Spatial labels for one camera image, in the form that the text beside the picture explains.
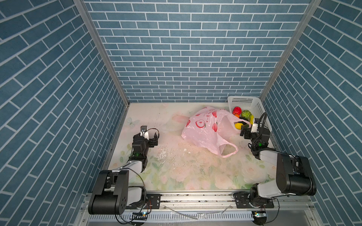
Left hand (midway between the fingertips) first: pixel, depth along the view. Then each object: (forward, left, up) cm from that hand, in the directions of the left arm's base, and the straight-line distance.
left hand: (151, 132), depth 89 cm
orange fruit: (+20, -62, -5) cm, 65 cm away
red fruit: (+24, -62, -3) cm, 66 cm away
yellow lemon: (+9, -60, -3) cm, 60 cm away
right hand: (+4, -66, +1) cm, 66 cm away
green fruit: (+19, -68, -2) cm, 71 cm away
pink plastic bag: (+1, -39, +5) cm, 40 cm away
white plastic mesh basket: (+31, -78, -4) cm, 84 cm away
